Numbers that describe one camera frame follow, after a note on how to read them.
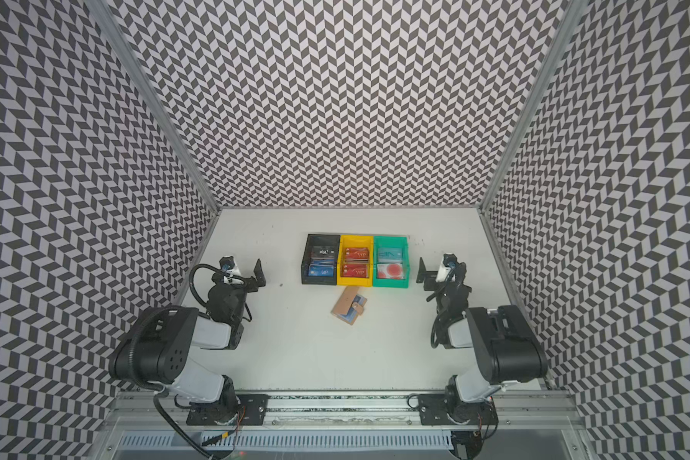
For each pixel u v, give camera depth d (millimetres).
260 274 849
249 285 802
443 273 770
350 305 871
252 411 722
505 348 450
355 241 1077
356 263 996
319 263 996
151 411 632
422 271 867
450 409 659
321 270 987
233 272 754
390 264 1007
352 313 875
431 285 823
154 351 443
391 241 999
